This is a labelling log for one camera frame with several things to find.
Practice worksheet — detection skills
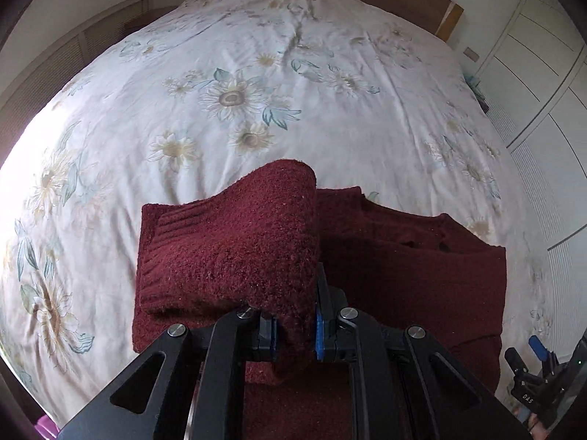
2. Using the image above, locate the dark red knit sweater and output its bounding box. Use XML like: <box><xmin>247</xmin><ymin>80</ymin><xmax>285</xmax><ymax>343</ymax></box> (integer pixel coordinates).
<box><xmin>132</xmin><ymin>160</ymin><xmax>506</xmax><ymax>439</ymax></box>

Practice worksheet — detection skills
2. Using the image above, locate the person's right hand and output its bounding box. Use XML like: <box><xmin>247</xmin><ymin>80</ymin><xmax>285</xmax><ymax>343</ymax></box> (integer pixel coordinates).
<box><xmin>513</xmin><ymin>405</ymin><xmax>555</xmax><ymax>440</ymax></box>

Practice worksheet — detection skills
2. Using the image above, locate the purple object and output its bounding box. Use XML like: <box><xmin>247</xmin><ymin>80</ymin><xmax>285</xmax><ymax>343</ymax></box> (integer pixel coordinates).
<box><xmin>34</xmin><ymin>415</ymin><xmax>60</xmax><ymax>440</ymax></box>

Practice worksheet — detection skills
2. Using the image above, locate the white louvered wardrobe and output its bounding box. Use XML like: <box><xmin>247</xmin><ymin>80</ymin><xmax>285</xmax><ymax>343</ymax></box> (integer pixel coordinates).
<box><xmin>480</xmin><ymin>0</ymin><xmax>586</xmax><ymax>360</ymax></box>

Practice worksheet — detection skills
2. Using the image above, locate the white floral duvet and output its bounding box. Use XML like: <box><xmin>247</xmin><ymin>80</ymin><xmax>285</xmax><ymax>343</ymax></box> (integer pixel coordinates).
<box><xmin>1</xmin><ymin>0</ymin><xmax>552</xmax><ymax>424</ymax></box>

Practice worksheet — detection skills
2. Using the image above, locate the wall socket plate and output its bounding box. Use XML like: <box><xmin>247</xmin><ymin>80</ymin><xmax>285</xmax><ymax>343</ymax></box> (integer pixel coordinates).
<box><xmin>463</xmin><ymin>47</ymin><xmax>480</xmax><ymax>63</ymax></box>

